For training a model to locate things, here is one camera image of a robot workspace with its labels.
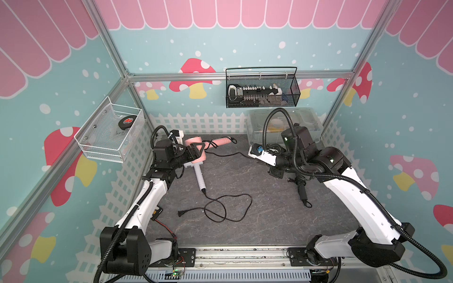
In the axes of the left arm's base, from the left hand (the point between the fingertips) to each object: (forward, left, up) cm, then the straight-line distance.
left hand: (201, 149), depth 80 cm
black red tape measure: (+8, +34, +8) cm, 36 cm away
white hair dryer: (0, +4, -22) cm, 23 cm away
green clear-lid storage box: (+28, -41, -8) cm, 50 cm away
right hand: (-11, -25, +9) cm, 29 cm away
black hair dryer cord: (-1, -47, -24) cm, 52 cm away
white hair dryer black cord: (-21, +10, -24) cm, 33 cm away
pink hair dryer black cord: (+4, -3, +2) cm, 6 cm away
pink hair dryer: (0, +3, +6) cm, 7 cm away
